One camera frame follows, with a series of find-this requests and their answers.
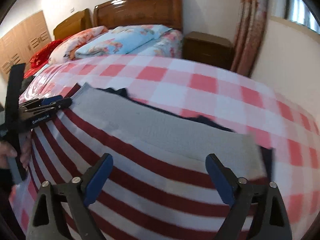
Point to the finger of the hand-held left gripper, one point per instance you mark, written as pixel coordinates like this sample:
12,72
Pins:
51,100
63,103

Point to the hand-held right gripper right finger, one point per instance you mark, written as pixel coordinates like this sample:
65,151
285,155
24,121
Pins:
220,180

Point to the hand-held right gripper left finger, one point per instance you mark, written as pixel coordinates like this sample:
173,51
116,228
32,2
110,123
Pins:
98,180

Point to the striped knit sweater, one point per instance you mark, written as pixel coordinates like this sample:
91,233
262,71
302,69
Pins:
150,160

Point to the person's left hand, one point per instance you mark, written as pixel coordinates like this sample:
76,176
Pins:
26,155

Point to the dark cloth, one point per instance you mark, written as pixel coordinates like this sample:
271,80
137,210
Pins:
26,83

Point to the red blanket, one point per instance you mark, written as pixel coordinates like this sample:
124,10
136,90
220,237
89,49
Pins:
42,55

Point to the wooden wardrobe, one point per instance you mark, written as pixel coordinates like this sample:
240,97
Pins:
25,42

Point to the orange floral pillow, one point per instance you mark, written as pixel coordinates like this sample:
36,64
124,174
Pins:
75,40

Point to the small wooden headboard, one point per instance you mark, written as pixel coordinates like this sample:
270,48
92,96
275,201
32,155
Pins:
72,23

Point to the light blue floral quilt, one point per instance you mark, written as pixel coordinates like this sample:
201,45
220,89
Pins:
120,40

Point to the pink checked bed sheet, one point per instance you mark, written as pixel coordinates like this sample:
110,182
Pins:
200,80

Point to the large wooden headboard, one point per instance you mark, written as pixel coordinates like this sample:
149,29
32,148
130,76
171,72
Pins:
140,10

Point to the wooden nightstand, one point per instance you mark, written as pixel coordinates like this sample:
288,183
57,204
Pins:
207,50

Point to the pink floral curtain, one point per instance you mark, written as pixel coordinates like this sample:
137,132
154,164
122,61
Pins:
250,30

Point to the barred window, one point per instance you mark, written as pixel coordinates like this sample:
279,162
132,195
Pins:
300,12

